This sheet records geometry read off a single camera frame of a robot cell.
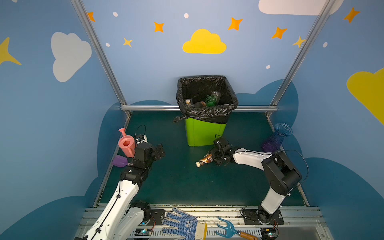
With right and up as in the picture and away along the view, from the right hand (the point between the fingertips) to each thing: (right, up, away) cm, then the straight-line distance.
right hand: (209, 152), depth 95 cm
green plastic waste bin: (-6, +13, -4) cm, 15 cm away
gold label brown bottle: (-2, -3, -4) cm, 5 cm away
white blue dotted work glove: (-12, -33, -23) cm, 42 cm away
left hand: (-30, +6, -15) cm, 34 cm away
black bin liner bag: (-9, +42, -1) cm, 43 cm away
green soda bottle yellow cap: (+1, +34, +1) cm, 34 cm away
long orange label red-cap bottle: (-6, +31, 0) cm, 32 cm away
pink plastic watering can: (-51, +6, -4) cm, 52 cm away
